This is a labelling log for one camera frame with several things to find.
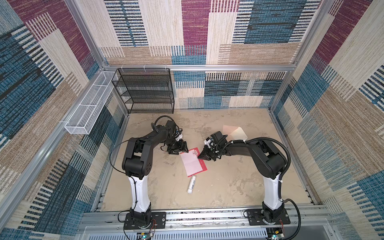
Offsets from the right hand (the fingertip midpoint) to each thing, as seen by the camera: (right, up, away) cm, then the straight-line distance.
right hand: (199, 159), depth 94 cm
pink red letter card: (-4, -3, -2) cm, 6 cm away
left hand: (-10, +5, +2) cm, 11 cm away
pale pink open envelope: (+25, +15, +12) cm, 32 cm away
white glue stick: (-4, -11, -11) cm, 16 cm away
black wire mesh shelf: (-39, +46, +16) cm, 62 cm away
